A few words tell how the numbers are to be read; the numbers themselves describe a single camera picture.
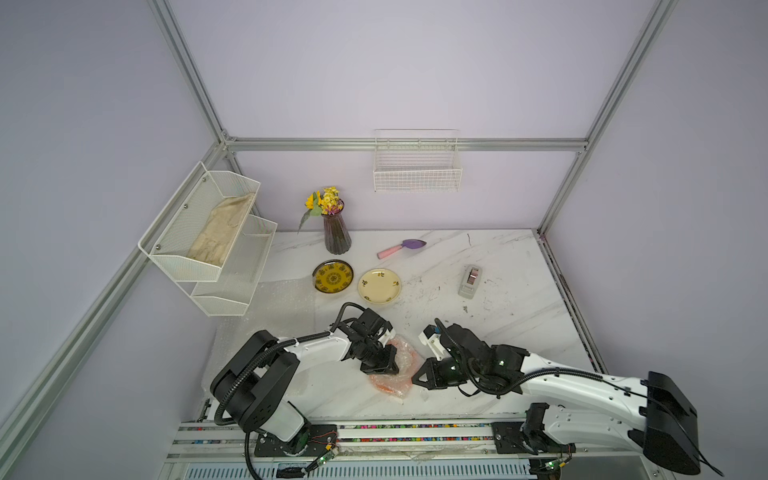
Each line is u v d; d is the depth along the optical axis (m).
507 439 0.73
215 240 0.77
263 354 0.47
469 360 0.58
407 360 0.83
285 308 0.98
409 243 1.15
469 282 1.01
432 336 0.70
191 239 0.76
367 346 0.73
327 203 0.96
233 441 0.75
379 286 1.05
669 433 0.39
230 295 0.78
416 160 0.93
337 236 1.08
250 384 0.43
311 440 0.73
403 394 0.78
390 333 0.84
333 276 1.07
